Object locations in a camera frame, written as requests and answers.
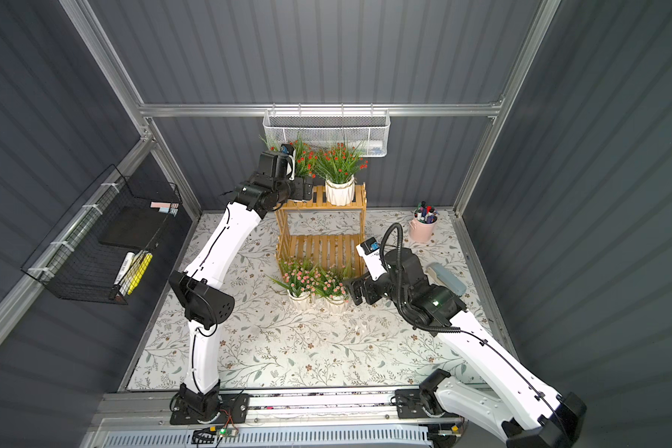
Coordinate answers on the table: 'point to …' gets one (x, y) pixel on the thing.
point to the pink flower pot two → (332, 288)
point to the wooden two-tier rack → (329, 250)
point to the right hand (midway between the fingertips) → (363, 272)
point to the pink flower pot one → (300, 277)
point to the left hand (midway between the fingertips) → (296, 178)
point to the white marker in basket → (124, 267)
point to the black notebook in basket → (134, 226)
